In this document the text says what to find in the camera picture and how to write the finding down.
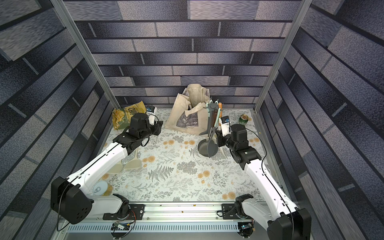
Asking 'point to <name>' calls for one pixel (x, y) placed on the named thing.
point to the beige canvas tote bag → (189, 112)
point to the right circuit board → (246, 226)
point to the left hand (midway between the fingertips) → (158, 119)
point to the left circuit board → (116, 226)
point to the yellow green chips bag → (121, 117)
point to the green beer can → (243, 119)
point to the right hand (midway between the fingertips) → (217, 129)
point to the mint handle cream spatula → (134, 163)
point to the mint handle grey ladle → (213, 141)
